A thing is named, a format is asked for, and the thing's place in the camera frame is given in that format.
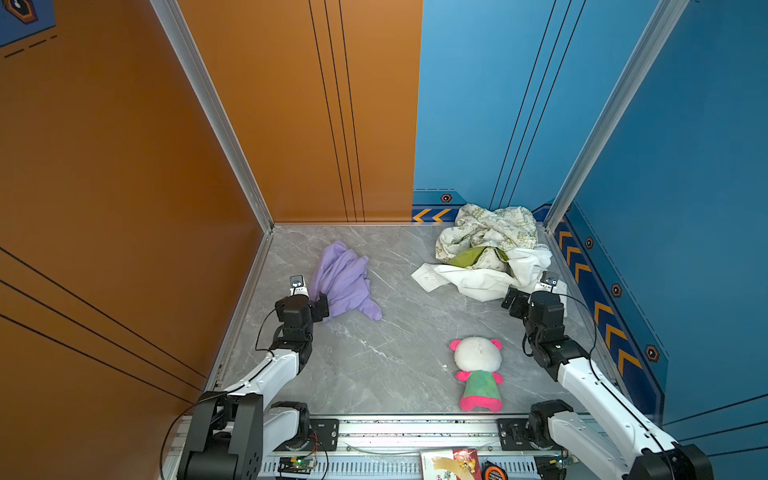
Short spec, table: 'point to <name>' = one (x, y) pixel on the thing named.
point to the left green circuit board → (297, 464)
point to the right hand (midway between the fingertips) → (522, 290)
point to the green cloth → (471, 257)
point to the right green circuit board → (562, 461)
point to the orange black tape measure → (491, 471)
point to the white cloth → (477, 285)
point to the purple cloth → (341, 274)
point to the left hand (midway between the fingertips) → (304, 292)
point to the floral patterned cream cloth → (511, 227)
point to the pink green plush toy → (480, 357)
